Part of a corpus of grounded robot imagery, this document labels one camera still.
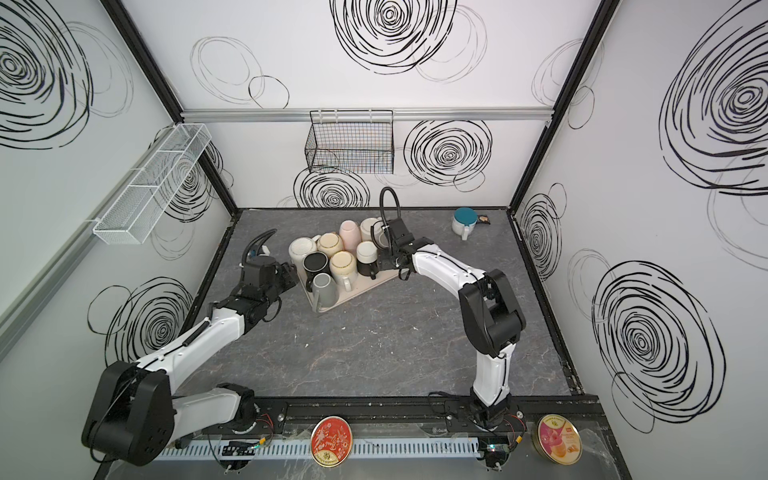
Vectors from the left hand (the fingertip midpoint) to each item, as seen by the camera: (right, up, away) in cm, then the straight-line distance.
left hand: (295, 267), depth 87 cm
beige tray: (+19, -7, +11) cm, 23 cm away
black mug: (+4, +1, +6) cm, 7 cm away
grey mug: (+9, -7, 0) cm, 11 cm away
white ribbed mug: (-2, +5, +9) cm, 10 cm away
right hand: (+27, +2, +7) cm, 28 cm away
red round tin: (+15, -38, -20) cm, 45 cm away
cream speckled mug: (+13, -1, +6) cm, 15 cm away
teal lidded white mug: (+56, +15, +21) cm, 61 cm away
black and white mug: (+21, +2, +9) cm, 23 cm away
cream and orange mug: (+8, +7, +12) cm, 16 cm away
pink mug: (+14, +10, +15) cm, 23 cm away
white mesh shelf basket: (-35, +16, -13) cm, 41 cm away
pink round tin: (+67, -37, -19) cm, 79 cm away
